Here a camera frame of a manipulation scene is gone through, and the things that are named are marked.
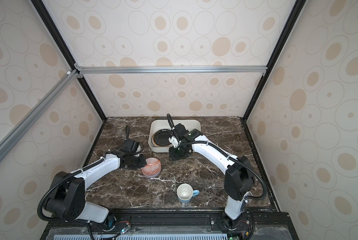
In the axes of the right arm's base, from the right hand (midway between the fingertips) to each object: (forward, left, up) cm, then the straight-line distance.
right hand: (173, 158), depth 82 cm
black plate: (+22, +10, -10) cm, 26 cm away
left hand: (+2, +14, -6) cm, 15 cm away
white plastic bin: (+34, +15, -10) cm, 38 cm away
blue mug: (-14, -6, -13) cm, 21 cm away
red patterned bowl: (-1, +13, -10) cm, 16 cm away
